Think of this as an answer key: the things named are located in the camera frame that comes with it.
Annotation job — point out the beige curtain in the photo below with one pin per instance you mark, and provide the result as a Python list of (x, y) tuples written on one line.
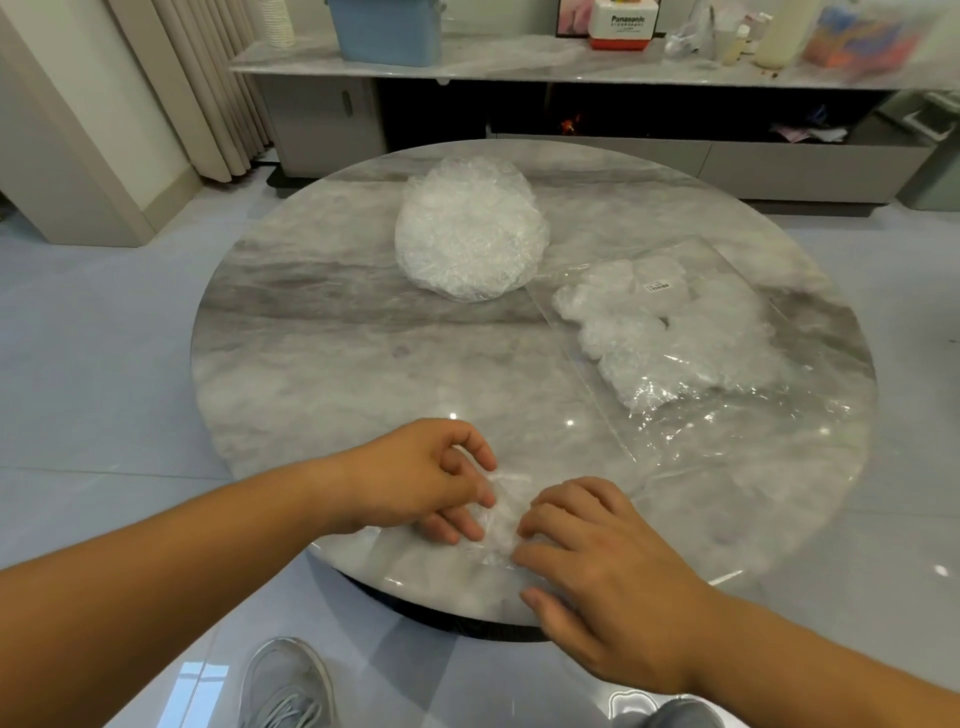
[(188, 83)]

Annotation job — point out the green storage bin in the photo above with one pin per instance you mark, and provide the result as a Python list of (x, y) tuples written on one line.
[(933, 158)]

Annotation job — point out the long grey low cabinet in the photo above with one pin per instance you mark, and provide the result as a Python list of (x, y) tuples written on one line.
[(315, 120)]

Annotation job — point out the black table base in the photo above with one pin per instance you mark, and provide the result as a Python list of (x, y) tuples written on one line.
[(435, 615)]

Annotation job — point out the pink framed picture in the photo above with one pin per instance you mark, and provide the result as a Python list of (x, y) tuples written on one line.
[(572, 15)]

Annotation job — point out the clear bag of caps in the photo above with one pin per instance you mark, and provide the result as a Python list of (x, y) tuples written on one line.
[(668, 330)]

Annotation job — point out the person's left forearm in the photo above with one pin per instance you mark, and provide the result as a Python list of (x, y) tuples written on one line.
[(150, 600)]

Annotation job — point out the clear plastic cover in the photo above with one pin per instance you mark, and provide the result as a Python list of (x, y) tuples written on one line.
[(503, 510)]

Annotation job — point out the crumpled clear wrapper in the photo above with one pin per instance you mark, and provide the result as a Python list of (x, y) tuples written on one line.
[(686, 36)]

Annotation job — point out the pile of clear plastic caps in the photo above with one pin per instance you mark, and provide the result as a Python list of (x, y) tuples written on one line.
[(470, 228)]

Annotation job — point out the cream paper roll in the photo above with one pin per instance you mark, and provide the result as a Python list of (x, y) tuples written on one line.
[(786, 30)]

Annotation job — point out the red and white box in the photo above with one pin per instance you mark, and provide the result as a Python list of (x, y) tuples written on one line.
[(624, 24)]

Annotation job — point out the person's left hand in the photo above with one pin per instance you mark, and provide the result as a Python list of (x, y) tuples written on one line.
[(398, 473)]

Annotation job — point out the clear container colourful contents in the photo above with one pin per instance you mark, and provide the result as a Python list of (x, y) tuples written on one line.
[(870, 38)]

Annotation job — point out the person's right hand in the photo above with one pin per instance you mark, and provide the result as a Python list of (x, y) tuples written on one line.
[(638, 600)]

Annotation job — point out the clear plastic bag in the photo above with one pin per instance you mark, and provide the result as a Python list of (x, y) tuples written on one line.
[(810, 428)]

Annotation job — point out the small white cup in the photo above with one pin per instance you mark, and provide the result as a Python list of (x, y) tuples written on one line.
[(731, 48)]

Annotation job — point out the grey sneaker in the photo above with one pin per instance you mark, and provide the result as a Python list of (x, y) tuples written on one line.
[(683, 714), (285, 687)]

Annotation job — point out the blue storage box white lid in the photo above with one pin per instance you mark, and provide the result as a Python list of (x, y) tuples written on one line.
[(386, 30)]

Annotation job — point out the stack of paper cups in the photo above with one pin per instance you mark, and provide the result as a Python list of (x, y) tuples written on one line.
[(273, 18)]

